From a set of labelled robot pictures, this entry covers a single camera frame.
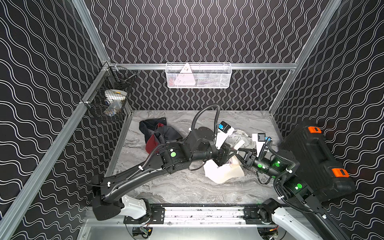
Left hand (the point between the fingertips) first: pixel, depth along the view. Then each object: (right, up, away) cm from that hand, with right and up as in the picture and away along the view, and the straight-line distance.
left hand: (235, 146), depth 56 cm
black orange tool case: (+41, -10, +10) cm, 43 cm away
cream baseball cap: (+3, -13, +15) cm, 20 cm away
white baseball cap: (+13, +1, +44) cm, 46 cm away
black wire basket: (-65, +23, +27) cm, 74 cm away
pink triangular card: (-20, +37, +33) cm, 54 cm away
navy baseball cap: (-45, +8, +41) cm, 62 cm away
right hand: (+1, -2, +6) cm, 7 cm away
